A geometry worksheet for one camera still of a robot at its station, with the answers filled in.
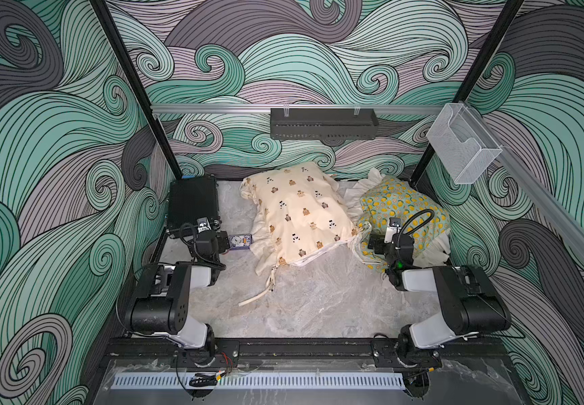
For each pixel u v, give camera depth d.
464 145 0.82
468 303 0.45
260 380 0.70
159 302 0.46
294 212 0.96
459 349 0.76
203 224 0.81
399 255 0.70
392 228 0.81
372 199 1.04
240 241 0.97
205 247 0.73
